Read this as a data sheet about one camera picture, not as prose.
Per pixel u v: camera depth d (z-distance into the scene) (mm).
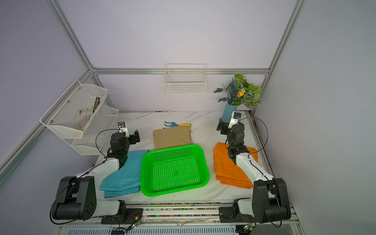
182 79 963
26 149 548
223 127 751
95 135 662
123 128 753
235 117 702
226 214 731
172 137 1045
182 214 750
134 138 828
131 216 731
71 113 770
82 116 778
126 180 825
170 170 1274
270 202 416
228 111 1010
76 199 422
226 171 847
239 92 823
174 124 1138
